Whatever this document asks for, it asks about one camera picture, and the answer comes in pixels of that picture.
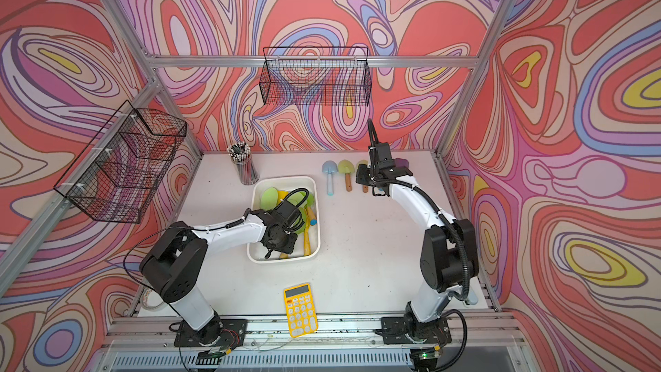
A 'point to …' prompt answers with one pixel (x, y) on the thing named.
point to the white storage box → (256, 253)
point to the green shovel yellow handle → (308, 206)
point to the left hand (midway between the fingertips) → (293, 248)
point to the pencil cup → (244, 163)
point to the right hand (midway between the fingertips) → (363, 180)
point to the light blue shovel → (330, 167)
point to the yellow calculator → (301, 313)
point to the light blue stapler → (473, 299)
